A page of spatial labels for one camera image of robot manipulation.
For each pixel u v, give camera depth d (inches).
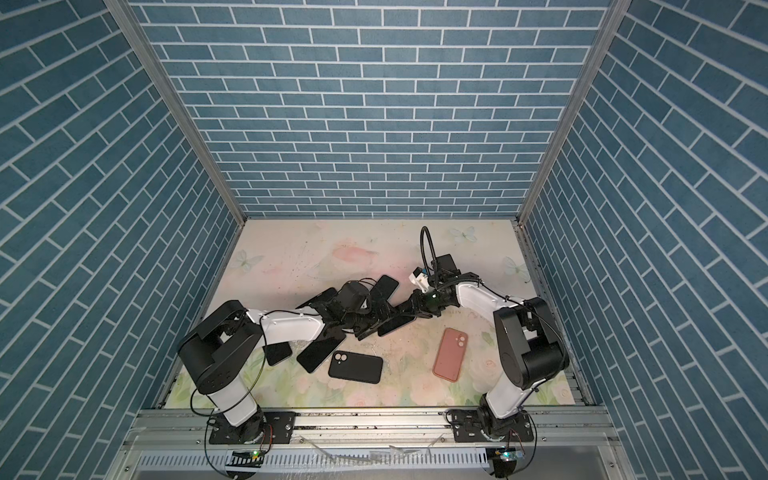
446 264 30.2
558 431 29.2
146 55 29.9
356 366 33.5
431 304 30.9
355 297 28.2
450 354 34.2
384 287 39.3
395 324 33.1
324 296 39.0
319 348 35.9
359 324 30.5
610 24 28.4
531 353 18.4
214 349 18.3
